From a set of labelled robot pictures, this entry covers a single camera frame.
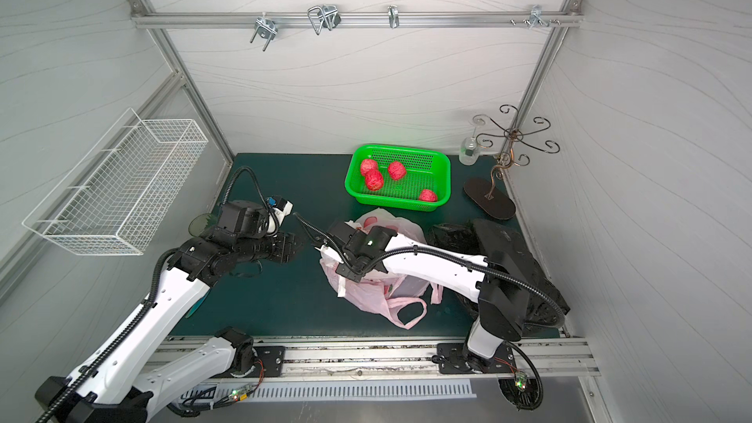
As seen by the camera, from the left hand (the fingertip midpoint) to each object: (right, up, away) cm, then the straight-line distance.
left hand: (297, 241), depth 73 cm
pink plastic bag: (+27, -16, +4) cm, 31 cm away
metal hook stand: (+61, +10, +32) cm, 69 cm away
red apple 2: (+19, +16, +32) cm, 40 cm away
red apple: (+27, +20, +37) cm, 50 cm away
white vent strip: (+9, -36, -3) cm, 37 cm away
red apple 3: (+37, +11, +28) cm, 48 cm away
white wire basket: (-42, +11, -4) cm, 44 cm away
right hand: (+13, -5, +6) cm, 15 cm away
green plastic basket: (+31, +17, +40) cm, 54 cm away
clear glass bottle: (+51, +26, +23) cm, 61 cm away
